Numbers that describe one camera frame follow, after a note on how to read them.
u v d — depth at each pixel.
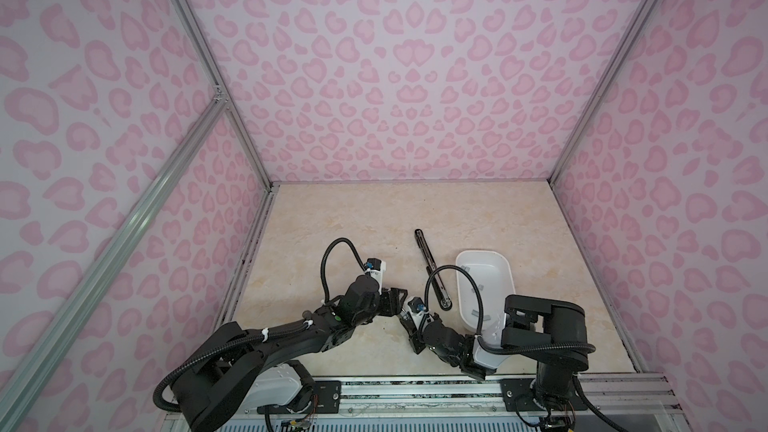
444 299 0.88
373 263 0.76
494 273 0.95
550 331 0.48
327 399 0.73
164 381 0.38
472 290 0.71
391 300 0.73
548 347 0.46
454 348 0.66
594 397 0.74
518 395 0.73
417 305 0.74
